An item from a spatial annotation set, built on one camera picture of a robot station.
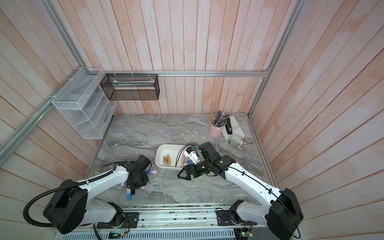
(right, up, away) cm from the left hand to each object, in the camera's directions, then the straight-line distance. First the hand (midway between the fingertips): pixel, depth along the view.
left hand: (144, 185), depth 85 cm
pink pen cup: (+44, +31, +15) cm, 56 cm away
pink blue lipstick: (+27, +12, +8) cm, 30 cm away
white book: (+62, +33, +25) cm, 75 cm away
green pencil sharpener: (+57, +26, +12) cm, 64 cm away
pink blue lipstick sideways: (+4, +8, +1) cm, 9 cm away
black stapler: (+53, +39, +19) cm, 69 cm away
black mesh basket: (-9, +59, +3) cm, 60 cm away
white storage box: (+14, +15, +11) cm, 23 cm away
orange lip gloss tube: (+11, +13, +8) cm, 19 cm away
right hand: (+24, +11, -11) cm, 28 cm away
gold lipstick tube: (+13, +13, +10) cm, 21 cm away
